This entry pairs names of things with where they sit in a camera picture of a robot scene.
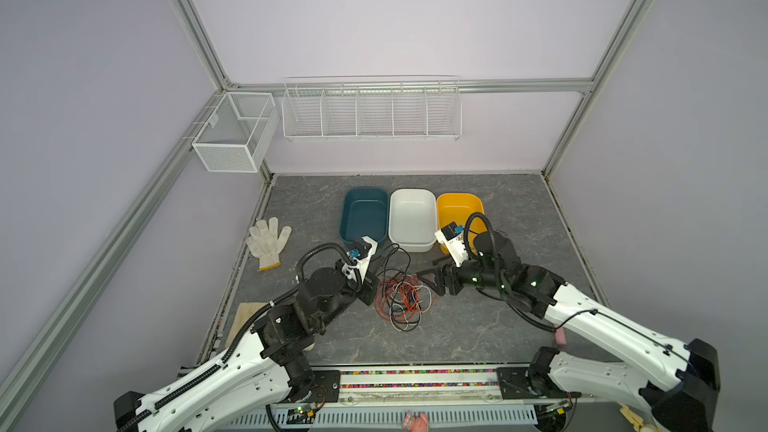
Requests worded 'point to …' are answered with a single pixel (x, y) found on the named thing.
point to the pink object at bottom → (419, 424)
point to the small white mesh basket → (238, 133)
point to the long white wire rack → (379, 107)
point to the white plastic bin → (412, 219)
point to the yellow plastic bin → (457, 208)
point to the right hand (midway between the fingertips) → (426, 271)
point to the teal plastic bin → (364, 213)
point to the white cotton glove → (265, 242)
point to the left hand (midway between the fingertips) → (381, 262)
